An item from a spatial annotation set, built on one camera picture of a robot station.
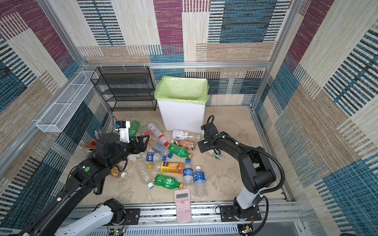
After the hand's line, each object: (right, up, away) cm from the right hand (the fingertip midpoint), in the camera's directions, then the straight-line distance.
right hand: (210, 146), depth 94 cm
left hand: (-34, +8, -25) cm, 43 cm away
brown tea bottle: (-13, +1, 0) cm, 14 cm away
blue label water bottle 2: (-7, -17, -13) cm, 23 cm away
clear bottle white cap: (-38, -16, -7) cm, 42 cm away
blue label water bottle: (-14, -13, -11) cm, 22 cm away
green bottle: (-24, -17, -16) cm, 33 cm away
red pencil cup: (-70, +3, -6) cm, 70 cm away
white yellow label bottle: (-16, +7, +3) cm, 18 cm away
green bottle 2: (-20, -3, +1) cm, 20 cm away
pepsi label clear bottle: (-35, -6, -5) cm, 36 cm away
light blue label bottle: (-31, -1, -2) cm, 31 cm away
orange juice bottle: (-25, -11, -9) cm, 29 cm away
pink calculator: (-16, -27, -18) cm, 36 cm away
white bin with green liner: (-17, +26, -13) cm, 34 cm away
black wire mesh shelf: (-59, +40, +15) cm, 73 cm away
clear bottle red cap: (-37, +10, +7) cm, 39 cm away
